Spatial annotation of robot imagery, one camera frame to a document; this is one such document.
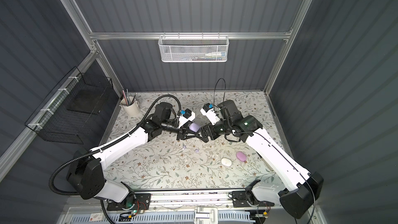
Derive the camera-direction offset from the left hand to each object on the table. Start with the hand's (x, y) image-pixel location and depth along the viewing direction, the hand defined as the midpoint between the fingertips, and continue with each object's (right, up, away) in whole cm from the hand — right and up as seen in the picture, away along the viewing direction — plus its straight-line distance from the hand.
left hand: (200, 134), depth 71 cm
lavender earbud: (-10, -11, +20) cm, 25 cm away
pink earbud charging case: (+24, -16, +17) cm, 33 cm away
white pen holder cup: (-46, +14, +28) cm, 56 cm away
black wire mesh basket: (-63, +10, +1) cm, 63 cm away
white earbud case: (+14, -18, +13) cm, 26 cm away
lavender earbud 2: (-3, -13, +18) cm, 22 cm away
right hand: (+2, +2, -1) cm, 3 cm away
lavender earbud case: (-3, +4, -2) cm, 5 cm away
